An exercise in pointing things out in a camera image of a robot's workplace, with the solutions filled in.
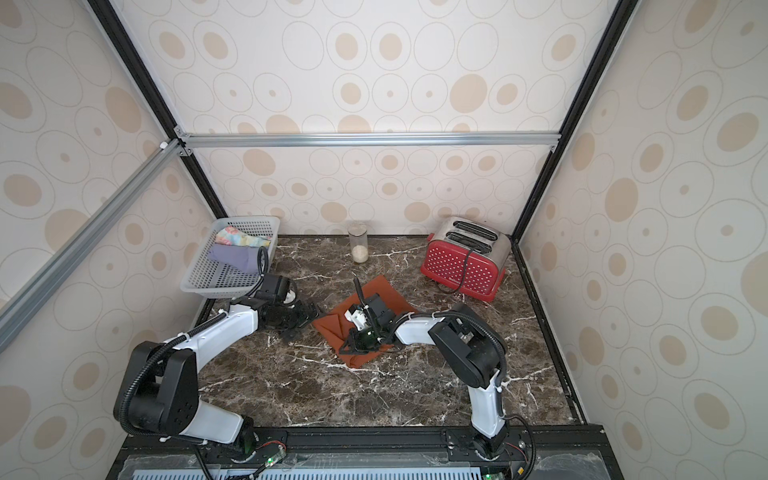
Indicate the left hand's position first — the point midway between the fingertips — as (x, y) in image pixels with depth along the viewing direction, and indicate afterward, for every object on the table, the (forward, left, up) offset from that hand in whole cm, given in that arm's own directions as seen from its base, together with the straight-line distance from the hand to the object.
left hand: (324, 318), depth 88 cm
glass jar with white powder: (+28, -8, +2) cm, 30 cm away
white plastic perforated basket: (+19, +44, -6) cm, 49 cm away
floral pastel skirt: (+33, +39, 0) cm, 52 cm away
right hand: (-6, -8, -6) cm, 12 cm away
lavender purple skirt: (+25, +33, -2) cm, 41 cm away
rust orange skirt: (+1, -2, -5) cm, 5 cm away
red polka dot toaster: (+17, -43, +9) cm, 47 cm away
